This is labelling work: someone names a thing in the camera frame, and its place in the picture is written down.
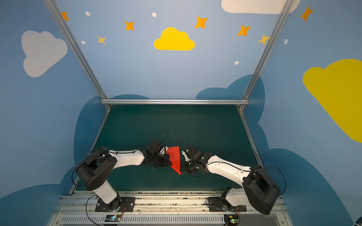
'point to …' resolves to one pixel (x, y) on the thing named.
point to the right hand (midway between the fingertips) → (179, 168)
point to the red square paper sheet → (174, 157)
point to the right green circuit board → (232, 219)
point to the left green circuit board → (113, 218)
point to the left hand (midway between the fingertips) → (173, 164)
